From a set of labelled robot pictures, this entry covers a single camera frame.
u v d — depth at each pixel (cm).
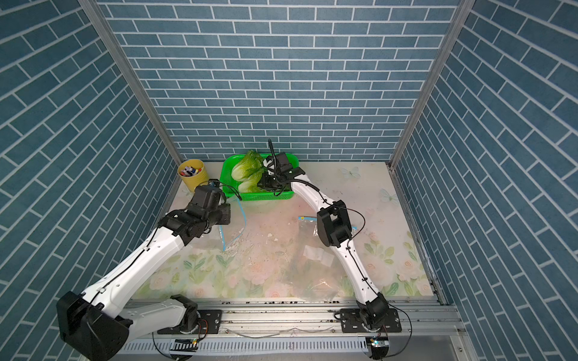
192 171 102
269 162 93
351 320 74
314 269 86
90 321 36
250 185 99
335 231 66
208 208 60
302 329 73
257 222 99
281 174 82
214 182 70
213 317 74
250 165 105
